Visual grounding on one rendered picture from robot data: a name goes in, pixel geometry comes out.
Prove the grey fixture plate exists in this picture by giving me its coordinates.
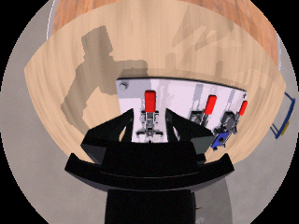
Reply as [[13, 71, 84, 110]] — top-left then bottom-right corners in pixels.
[[116, 77, 248, 142]]

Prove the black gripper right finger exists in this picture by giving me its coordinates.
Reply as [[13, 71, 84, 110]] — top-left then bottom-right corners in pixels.
[[165, 108, 215, 155]]

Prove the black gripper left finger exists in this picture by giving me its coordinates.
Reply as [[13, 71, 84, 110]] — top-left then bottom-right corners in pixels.
[[85, 108, 135, 142]]

